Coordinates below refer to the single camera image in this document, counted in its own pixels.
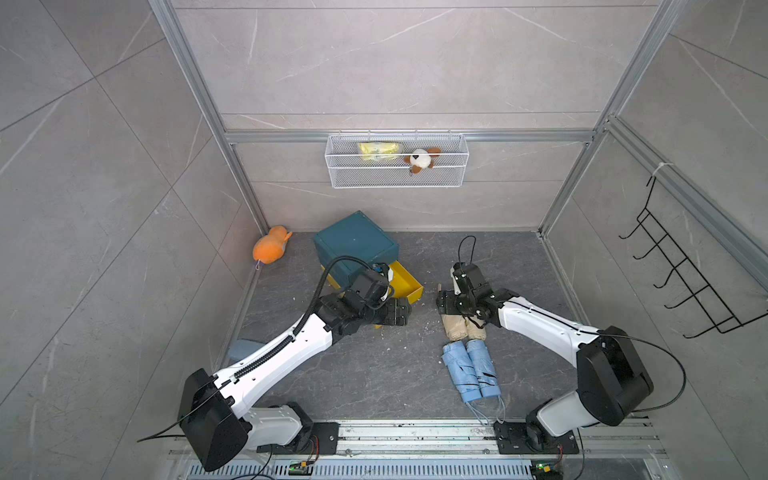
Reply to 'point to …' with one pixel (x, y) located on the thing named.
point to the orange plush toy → (269, 248)
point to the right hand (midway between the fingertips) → (447, 300)
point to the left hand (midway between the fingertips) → (402, 305)
